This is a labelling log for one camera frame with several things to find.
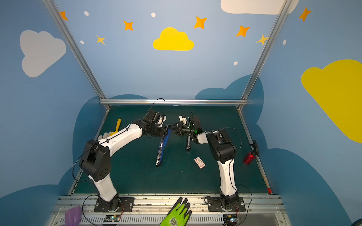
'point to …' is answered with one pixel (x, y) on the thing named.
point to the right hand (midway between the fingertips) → (170, 127)
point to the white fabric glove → (104, 135)
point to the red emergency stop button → (249, 158)
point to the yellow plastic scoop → (118, 126)
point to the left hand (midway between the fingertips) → (168, 132)
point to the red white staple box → (200, 162)
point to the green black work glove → (179, 214)
